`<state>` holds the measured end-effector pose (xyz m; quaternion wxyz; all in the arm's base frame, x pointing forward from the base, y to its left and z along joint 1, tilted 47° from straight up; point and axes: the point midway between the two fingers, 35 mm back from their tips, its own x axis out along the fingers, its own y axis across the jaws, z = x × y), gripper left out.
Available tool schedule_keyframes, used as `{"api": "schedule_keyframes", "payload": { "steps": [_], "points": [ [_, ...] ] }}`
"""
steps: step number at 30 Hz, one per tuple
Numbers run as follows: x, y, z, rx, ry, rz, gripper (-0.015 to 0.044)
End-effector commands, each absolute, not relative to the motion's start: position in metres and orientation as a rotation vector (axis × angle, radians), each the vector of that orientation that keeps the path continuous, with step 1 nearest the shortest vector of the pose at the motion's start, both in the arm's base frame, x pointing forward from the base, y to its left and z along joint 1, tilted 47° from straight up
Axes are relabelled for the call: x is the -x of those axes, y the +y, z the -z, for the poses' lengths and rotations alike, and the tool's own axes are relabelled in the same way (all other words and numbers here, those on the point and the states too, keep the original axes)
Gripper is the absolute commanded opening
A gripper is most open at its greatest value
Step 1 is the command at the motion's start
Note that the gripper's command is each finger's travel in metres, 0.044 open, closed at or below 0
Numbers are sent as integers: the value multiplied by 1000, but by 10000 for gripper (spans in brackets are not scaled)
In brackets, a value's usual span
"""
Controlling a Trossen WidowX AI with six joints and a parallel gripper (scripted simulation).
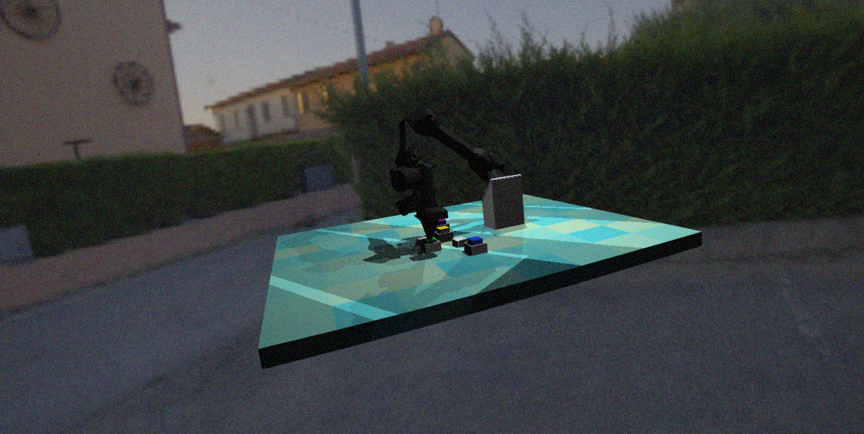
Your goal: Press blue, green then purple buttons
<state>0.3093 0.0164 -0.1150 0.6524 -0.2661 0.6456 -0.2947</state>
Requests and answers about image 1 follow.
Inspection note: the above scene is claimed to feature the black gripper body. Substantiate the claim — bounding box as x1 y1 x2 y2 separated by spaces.
414 185 448 221

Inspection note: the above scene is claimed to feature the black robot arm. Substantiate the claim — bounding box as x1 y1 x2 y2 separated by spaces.
389 107 507 216

